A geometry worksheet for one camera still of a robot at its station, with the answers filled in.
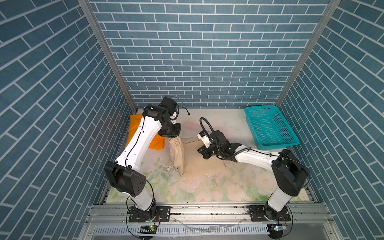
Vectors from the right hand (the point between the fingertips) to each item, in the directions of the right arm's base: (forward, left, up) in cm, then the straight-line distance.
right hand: (197, 148), depth 86 cm
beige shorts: (-4, +6, -7) cm, 10 cm away
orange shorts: (+9, +28, -10) cm, 30 cm away
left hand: (0, +10, +13) cm, 16 cm away
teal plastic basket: (+27, -51, -11) cm, 59 cm away
